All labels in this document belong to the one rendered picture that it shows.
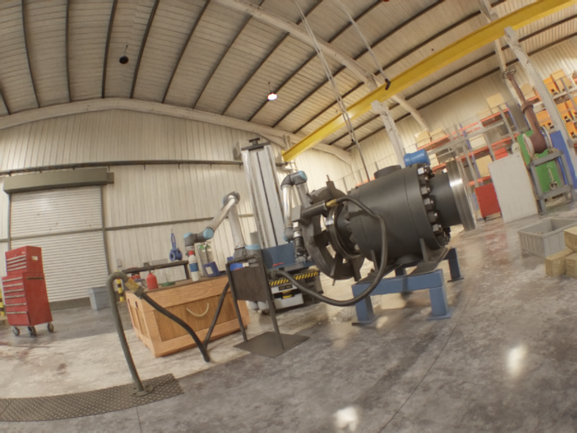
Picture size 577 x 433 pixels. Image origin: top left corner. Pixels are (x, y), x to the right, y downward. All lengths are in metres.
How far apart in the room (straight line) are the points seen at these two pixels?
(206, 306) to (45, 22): 9.43
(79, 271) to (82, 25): 8.26
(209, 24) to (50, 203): 8.43
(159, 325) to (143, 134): 10.12
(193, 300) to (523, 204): 5.13
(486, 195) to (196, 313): 6.49
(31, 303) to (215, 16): 8.89
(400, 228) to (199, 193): 9.72
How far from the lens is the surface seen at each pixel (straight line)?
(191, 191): 10.61
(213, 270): 1.91
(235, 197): 2.45
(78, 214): 10.02
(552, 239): 2.08
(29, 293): 4.03
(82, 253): 9.73
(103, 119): 11.80
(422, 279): 1.36
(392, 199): 1.48
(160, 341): 1.76
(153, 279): 1.81
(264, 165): 2.77
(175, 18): 9.43
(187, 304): 1.80
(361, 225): 1.56
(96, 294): 7.13
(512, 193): 5.15
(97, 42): 10.26
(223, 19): 9.35
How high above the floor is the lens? 0.53
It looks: 8 degrees up
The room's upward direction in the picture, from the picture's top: 13 degrees counter-clockwise
